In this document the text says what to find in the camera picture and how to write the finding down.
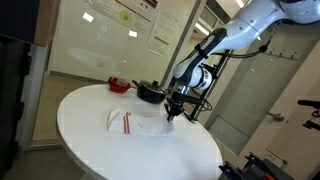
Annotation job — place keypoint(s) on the white towel with red stripes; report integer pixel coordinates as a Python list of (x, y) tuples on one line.
[(146, 126)]

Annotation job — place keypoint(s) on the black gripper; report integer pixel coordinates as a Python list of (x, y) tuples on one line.
[(175, 107)]

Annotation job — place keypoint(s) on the white printed paper notice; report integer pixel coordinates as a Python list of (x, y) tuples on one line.
[(163, 33)]

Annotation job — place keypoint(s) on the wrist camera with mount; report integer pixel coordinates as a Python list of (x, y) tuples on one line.
[(186, 98)]

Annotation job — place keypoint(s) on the dark storage shelf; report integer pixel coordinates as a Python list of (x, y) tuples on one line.
[(13, 106)]

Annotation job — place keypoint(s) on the black pot with lid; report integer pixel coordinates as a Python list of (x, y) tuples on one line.
[(151, 91)]

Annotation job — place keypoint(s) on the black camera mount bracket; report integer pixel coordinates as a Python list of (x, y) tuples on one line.
[(308, 103)]

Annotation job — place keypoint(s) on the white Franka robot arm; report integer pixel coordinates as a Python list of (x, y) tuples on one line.
[(246, 23)]

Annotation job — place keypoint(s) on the red bowl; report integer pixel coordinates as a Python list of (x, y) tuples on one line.
[(119, 86)]

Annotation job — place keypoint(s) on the coat hook rail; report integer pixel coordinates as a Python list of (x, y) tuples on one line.
[(286, 54)]

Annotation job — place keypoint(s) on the safety poster with green circle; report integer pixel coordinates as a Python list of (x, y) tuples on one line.
[(125, 15)]

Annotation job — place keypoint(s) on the dark cabinet with wooden edge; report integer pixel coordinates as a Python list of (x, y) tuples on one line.
[(20, 16)]

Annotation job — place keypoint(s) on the grey vent panel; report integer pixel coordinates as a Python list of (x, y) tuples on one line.
[(226, 135)]

